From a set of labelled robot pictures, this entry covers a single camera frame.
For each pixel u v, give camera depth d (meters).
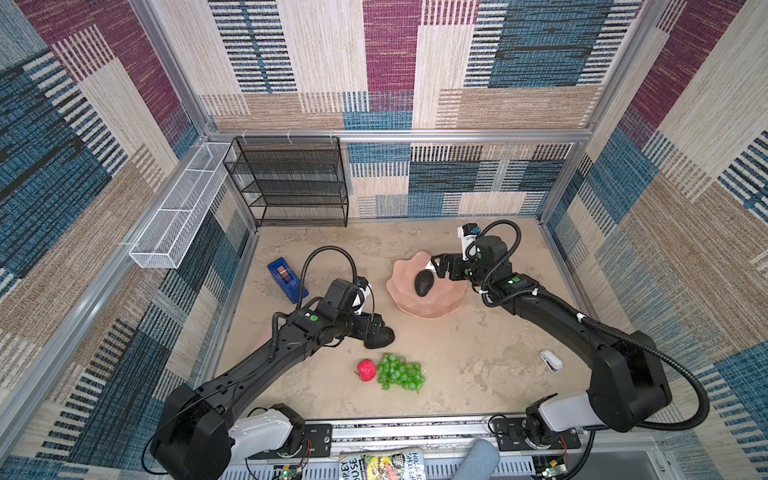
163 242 0.70
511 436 0.73
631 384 0.42
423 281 0.97
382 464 0.69
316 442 0.74
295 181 1.09
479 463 0.68
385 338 0.85
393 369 0.81
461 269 0.76
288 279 0.98
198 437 0.39
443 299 0.98
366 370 0.79
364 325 0.70
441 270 0.78
